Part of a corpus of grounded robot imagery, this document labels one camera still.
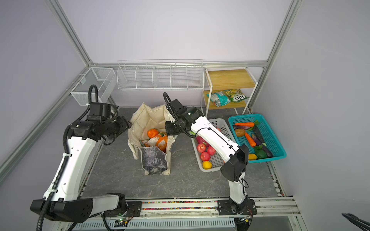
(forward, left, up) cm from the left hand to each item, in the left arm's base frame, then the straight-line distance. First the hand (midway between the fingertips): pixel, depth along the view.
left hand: (128, 128), depth 72 cm
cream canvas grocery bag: (+12, -4, -7) cm, 15 cm away
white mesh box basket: (+49, +29, -3) cm, 57 cm away
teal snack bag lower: (+29, -53, -10) cm, 61 cm away
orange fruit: (+10, -7, -20) cm, 23 cm away
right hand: (-1, -19, -5) cm, 20 cm away
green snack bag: (+32, -66, -10) cm, 74 cm away
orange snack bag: (+2, -13, -18) cm, 22 cm away
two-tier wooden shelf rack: (+41, -62, -11) cm, 75 cm away
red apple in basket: (-3, -37, -20) cm, 43 cm away
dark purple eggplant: (+6, -79, -27) cm, 84 cm away
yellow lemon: (-12, -40, -24) cm, 48 cm away
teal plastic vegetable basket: (-3, -84, -24) cm, 87 cm away
